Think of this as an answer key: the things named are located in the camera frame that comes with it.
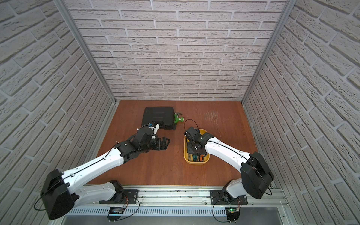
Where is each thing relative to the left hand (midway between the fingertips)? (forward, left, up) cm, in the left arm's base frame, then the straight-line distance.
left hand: (166, 139), depth 79 cm
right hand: (-3, -16, -9) cm, 19 cm away
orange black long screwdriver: (-7, -21, -13) cm, 26 cm away
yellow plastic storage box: (-5, -25, -15) cm, 29 cm away
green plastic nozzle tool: (+24, -5, -13) cm, 28 cm away
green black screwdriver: (-6, -17, -13) cm, 22 cm away
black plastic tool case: (+26, +5, -12) cm, 29 cm away
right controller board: (-34, -35, -17) cm, 52 cm away
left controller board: (-33, +25, -18) cm, 46 cm away
